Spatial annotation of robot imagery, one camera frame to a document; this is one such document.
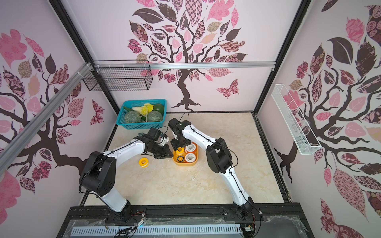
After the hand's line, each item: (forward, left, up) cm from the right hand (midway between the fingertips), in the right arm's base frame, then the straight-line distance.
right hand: (180, 147), depth 93 cm
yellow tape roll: (-2, 0, -1) cm, 3 cm away
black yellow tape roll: (-6, 0, -5) cm, 7 cm away
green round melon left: (+22, +34, +7) cm, 41 cm away
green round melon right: (+23, +19, +6) cm, 30 cm away
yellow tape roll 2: (-8, +23, -5) cm, 25 cm away
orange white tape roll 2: (-7, -6, -2) cm, 9 cm away
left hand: (-8, +5, +1) cm, 9 cm away
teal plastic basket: (+21, +44, +1) cm, 49 cm away
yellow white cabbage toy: (+35, +28, +2) cm, 45 cm away
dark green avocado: (+35, +18, +3) cm, 40 cm away
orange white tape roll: (0, -7, -2) cm, 7 cm away
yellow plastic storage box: (-10, -3, -2) cm, 11 cm away
